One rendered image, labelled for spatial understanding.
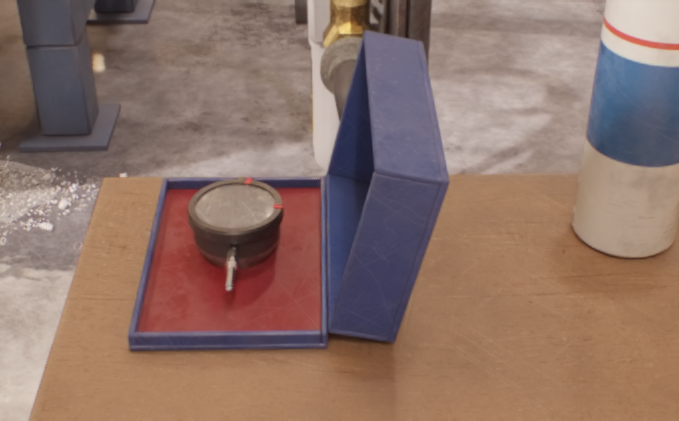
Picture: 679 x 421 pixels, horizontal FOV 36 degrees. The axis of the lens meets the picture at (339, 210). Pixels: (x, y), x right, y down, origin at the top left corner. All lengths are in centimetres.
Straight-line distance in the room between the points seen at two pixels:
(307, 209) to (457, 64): 127
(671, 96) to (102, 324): 35
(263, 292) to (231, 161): 103
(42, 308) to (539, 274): 87
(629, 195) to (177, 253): 28
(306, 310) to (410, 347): 6
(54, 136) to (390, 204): 125
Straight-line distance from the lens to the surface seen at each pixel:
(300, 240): 65
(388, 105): 57
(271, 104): 179
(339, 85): 89
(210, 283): 62
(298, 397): 55
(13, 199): 160
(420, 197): 52
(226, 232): 61
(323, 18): 105
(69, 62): 166
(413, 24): 95
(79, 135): 173
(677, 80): 60
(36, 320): 137
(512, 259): 65
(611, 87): 61
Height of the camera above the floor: 86
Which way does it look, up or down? 35 degrees down
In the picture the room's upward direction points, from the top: straight up
